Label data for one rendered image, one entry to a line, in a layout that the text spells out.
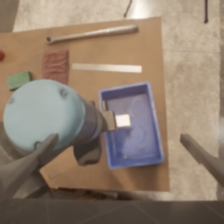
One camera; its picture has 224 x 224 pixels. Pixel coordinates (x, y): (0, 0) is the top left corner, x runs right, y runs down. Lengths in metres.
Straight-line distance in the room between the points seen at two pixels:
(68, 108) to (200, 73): 1.23
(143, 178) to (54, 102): 0.60
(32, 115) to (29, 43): 0.83
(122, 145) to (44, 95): 0.55
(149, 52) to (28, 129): 0.69
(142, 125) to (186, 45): 0.87
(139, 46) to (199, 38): 0.73
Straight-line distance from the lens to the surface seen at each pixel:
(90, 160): 0.36
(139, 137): 0.71
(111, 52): 0.82
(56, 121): 0.19
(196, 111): 1.27
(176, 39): 1.43
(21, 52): 1.02
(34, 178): 0.27
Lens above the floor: 1.19
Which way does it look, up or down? 79 degrees down
